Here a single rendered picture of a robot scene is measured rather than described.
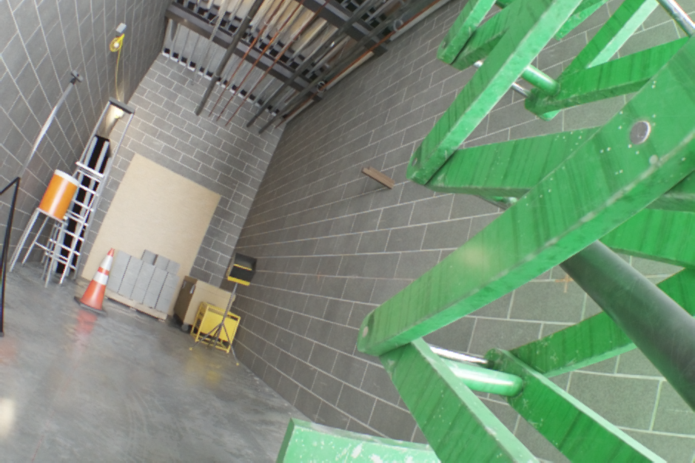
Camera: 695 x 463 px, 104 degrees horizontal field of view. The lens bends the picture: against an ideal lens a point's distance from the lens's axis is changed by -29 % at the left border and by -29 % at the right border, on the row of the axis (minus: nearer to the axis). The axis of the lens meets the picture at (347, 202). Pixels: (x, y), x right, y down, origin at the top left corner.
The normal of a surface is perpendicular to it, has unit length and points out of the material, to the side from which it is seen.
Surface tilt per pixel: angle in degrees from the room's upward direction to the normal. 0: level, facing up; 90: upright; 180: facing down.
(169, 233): 90
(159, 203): 90
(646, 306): 75
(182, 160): 90
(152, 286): 90
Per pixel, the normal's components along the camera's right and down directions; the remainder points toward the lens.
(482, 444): -0.91, -0.37
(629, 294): -0.73, -0.63
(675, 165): -0.19, 0.77
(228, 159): 0.52, -0.14
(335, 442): 0.28, -0.25
